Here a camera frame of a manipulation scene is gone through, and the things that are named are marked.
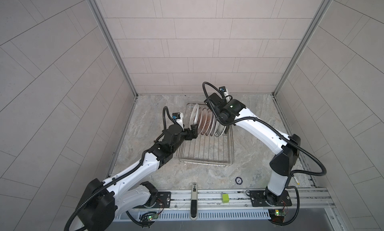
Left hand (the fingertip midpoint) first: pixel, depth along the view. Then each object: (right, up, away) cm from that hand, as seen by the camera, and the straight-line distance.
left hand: (194, 124), depth 79 cm
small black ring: (+23, -29, -2) cm, 37 cm away
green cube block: (+15, -35, -8) cm, 39 cm away
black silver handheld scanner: (0, -37, -15) cm, 39 cm away
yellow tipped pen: (+54, -30, -3) cm, 62 cm away
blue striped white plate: (+14, -4, +8) cm, 17 cm away
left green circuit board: (-18, -39, -14) cm, 45 cm away
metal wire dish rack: (+7, -16, +8) cm, 19 cm away
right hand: (+18, +9, +2) cm, 21 cm away
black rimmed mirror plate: (+18, -3, +3) cm, 18 cm away
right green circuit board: (+38, -41, -11) cm, 57 cm away
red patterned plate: (+3, +3, +4) cm, 6 cm away
